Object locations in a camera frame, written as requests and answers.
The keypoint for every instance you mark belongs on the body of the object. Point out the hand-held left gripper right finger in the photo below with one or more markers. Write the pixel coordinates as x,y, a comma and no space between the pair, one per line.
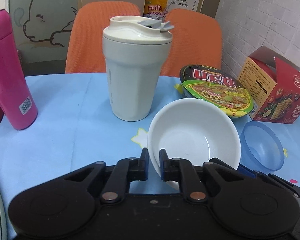
168,170

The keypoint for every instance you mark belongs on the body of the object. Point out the yellow snack packet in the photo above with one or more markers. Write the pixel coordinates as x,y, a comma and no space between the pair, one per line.
153,8

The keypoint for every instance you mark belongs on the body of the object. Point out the orange chair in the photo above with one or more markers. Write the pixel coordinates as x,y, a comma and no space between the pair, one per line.
90,42
197,42

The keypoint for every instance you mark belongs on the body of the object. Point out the white bowl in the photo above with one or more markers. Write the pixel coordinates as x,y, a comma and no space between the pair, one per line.
190,135

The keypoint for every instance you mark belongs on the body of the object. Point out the blue translucent bowl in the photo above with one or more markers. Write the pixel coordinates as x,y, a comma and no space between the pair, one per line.
262,147

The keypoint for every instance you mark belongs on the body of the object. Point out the glass door with cartoon print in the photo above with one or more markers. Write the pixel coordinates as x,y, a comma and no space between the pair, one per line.
45,17

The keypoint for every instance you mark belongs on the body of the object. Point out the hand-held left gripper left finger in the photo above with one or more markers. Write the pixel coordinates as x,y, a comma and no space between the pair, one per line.
140,170

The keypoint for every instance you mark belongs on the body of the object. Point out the pink bottle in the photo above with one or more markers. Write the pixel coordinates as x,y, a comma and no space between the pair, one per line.
7,75

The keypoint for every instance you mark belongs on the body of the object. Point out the red cracker box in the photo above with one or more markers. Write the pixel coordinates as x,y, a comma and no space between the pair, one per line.
277,97

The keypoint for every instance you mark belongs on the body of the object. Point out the white tumbler with lid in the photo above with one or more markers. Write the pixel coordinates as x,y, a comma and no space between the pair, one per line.
132,80

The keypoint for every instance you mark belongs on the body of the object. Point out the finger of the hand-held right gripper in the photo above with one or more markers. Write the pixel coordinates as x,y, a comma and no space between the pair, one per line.
245,172
285,186

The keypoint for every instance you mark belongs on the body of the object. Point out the brown paper bag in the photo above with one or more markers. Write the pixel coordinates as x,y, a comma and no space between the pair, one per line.
112,0

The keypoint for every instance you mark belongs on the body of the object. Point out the instant noodle bowl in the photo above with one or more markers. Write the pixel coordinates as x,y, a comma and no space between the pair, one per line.
215,90

